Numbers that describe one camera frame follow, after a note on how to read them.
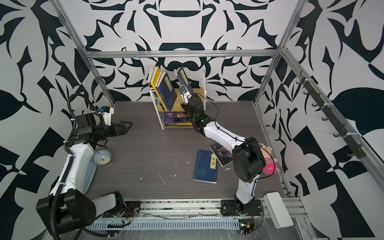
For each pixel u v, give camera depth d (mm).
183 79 839
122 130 700
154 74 775
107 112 696
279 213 698
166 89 850
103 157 836
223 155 906
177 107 897
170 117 1004
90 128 592
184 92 695
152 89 757
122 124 700
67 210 395
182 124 1000
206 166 883
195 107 626
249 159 480
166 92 849
